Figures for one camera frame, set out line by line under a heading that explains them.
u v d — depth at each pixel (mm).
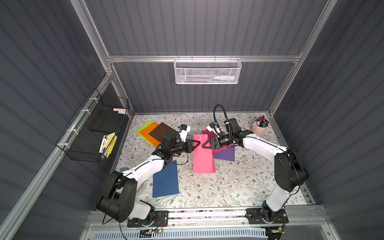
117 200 426
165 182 851
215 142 755
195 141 796
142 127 1123
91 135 734
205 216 755
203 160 805
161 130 1125
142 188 809
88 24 738
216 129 742
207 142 788
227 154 985
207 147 787
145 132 1090
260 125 987
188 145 725
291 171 488
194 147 786
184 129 750
